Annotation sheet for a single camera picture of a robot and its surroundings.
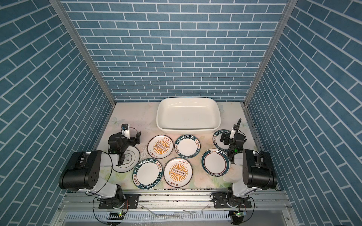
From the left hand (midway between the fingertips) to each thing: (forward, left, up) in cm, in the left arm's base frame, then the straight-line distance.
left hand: (136, 131), depth 93 cm
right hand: (0, -65, 0) cm, 65 cm away
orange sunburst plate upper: (-7, -15, -7) cm, 18 cm away
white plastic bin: (+20, -35, -7) cm, 41 cm away
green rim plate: (-7, -34, -7) cm, 36 cm away
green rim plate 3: (-25, -10, -8) cm, 28 cm away
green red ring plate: (-18, -52, -7) cm, 56 cm away
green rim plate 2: (-5, -56, -7) cm, 57 cm away
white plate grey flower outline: (-17, +2, -8) cm, 19 cm away
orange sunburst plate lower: (-24, -29, -8) cm, 38 cm away
